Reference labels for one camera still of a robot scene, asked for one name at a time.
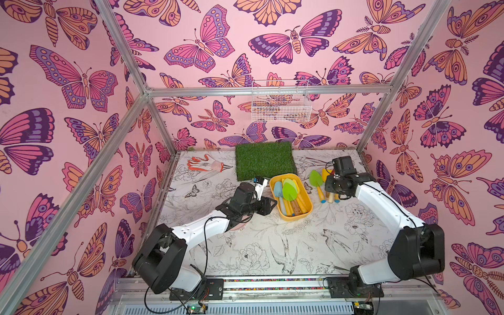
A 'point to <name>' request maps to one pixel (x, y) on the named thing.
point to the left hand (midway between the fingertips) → (275, 200)
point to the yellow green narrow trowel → (292, 181)
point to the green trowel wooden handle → (295, 208)
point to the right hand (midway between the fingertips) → (328, 184)
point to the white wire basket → (280, 101)
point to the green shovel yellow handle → (316, 180)
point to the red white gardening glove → (206, 165)
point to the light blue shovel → (278, 193)
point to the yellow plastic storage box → (294, 176)
